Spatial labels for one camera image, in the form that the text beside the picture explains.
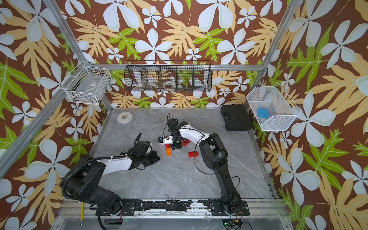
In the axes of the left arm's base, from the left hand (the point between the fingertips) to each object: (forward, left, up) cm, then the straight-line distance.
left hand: (161, 156), depth 92 cm
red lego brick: (+7, -4, +1) cm, 8 cm away
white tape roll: (+35, +34, -1) cm, 49 cm away
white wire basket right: (+19, -67, +26) cm, 75 cm away
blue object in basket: (+16, -61, +26) cm, 68 cm away
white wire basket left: (+32, +45, +33) cm, 64 cm away
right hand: (+10, -7, 0) cm, 12 cm away
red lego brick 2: (+4, -16, +12) cm, 20 cm away
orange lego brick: (+3, -4, +1) cm, 5 cm away
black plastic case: (+30, -56, +4) cm, 63 cm away
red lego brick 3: (+1, -19, 0) cm, 20 cm away
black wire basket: (+46, -3, +30) cm, 55 cm away
